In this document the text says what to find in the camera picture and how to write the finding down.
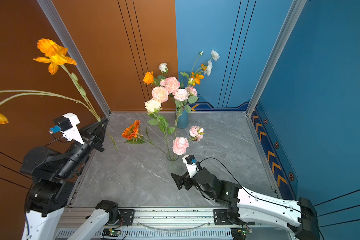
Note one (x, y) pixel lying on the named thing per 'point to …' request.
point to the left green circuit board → (109, 232)
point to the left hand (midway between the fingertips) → (107, 118)
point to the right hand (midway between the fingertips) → (177, 170)
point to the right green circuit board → (240, 233)
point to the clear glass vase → (172, 157)
